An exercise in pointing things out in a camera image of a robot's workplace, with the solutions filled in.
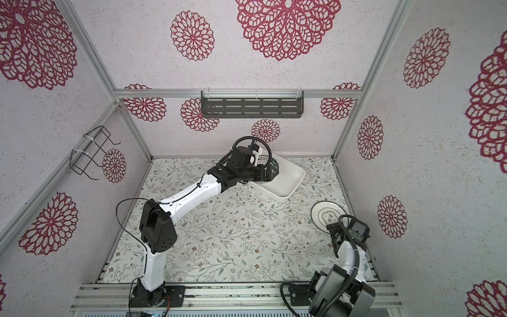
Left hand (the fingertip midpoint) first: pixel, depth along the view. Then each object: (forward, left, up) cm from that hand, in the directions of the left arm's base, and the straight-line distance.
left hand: (271, 173), depth 82 cm
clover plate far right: (-6, -29, -24) cm, 38 cm away
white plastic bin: (+15, -12, -23) cm, 30 cm away
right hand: (-17, -29, -20) cm, 39 cm away
